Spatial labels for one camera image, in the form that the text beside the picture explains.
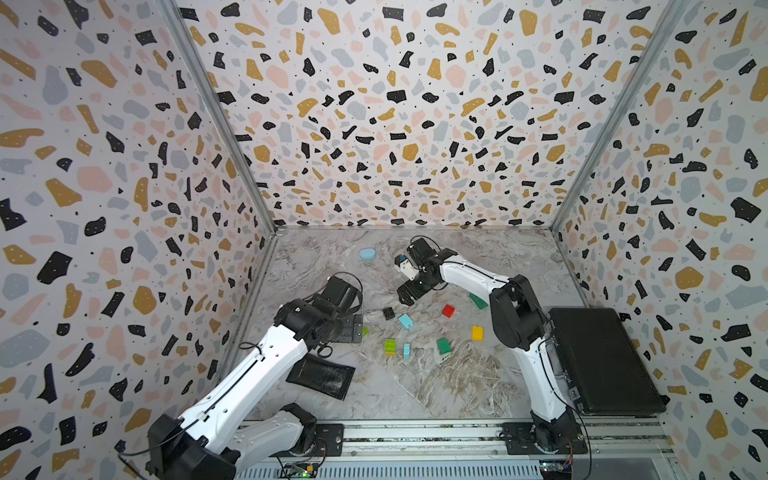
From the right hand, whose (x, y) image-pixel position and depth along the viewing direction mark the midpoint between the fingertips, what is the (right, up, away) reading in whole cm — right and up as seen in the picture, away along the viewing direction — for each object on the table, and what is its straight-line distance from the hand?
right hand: (411, 291), depth 100 cm
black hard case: (+52, -17, -19) cm, 58 cm away
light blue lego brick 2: (-2, -15, -15) cm, 21 cm away
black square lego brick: (-7, -6, -5) cm, 11 cm away
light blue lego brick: (-2, -9, -6) cm, 10 cm away
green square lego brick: (+10, -15, -10) cm, 21 cm away
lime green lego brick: (-14, -12, -7) cm, 20 cm away
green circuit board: (-26, -38, -30) cm, 55 cm away
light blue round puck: (-16, +13, +13) cm, 24 cm away
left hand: (-18, -6, -24) cm, 30 cm away
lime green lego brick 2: (-6, -15, -13) cm, 21 cm away
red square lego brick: (+12, -6, -2) cm, 14 cm away
